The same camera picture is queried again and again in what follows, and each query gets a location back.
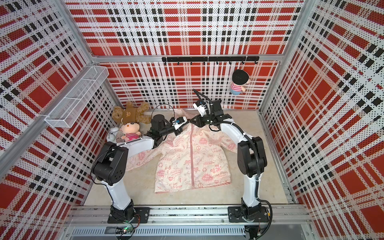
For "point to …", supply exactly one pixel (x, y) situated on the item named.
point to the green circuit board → (124, 230)
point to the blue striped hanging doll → (240, 77)
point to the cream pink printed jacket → (196, 158)
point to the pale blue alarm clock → (111, 136)
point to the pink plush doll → (131, 130)
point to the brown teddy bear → (131, 113)
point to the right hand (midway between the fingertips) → (193, 119)
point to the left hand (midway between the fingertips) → (189, 119)
